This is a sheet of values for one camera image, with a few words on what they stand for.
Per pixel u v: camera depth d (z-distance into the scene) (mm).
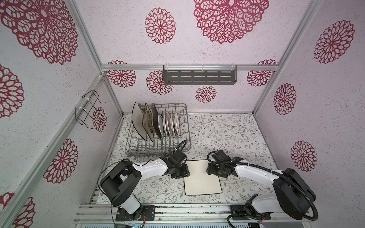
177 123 1095
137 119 939
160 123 1001
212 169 793
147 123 963
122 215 730
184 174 762
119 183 443
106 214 745
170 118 953
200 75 941
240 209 734
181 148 830
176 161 698
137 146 1001
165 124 944
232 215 727
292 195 423
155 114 1017
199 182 840
